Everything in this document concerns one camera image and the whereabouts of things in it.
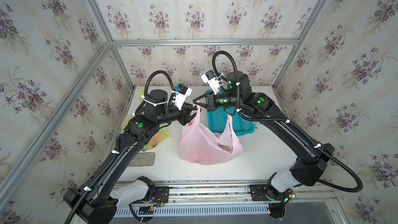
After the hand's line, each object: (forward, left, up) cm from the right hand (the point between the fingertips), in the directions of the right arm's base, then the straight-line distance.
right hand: (197, 102), depth 61 cm
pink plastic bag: (-10, -1, -19) cm, 21 cm away
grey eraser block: (-11, +30, -36) cm, 48 cm away
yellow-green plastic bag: (+4, +21, -34) cm, 41 cm away
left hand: (0, -1, -4) cm, 4 cm away
